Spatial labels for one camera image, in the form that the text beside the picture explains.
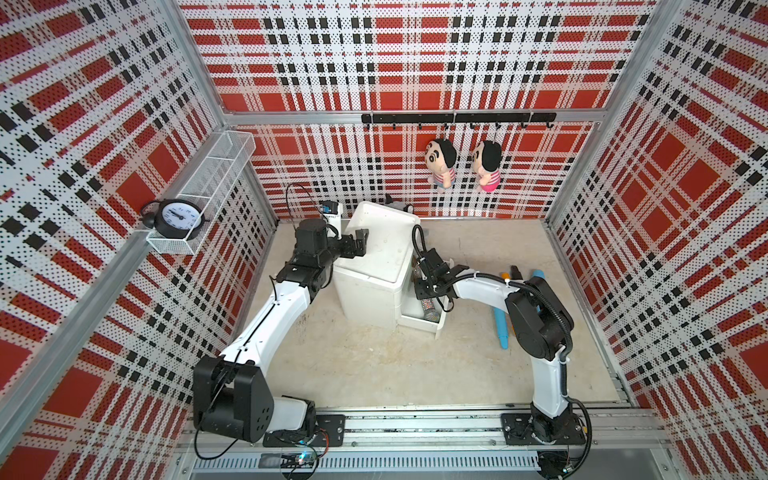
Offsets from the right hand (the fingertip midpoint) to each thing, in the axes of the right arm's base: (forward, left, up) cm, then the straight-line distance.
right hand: (425, 287), depth 98 cm
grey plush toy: (+19, +5, +18) cm, 27 cm away
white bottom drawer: (-11, +4, +2) cm, 12 cm away
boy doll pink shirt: (+30, -20, +29) cm, 47 cm away
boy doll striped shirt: (+27, -5, +31) cm, 42 cm away
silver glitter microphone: (-10, -1, +3) cm, 11 cm away
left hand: (+4, +19, +24) cm, 31 cm away
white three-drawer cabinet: (-12, +16, +20) cm, 29 cm away
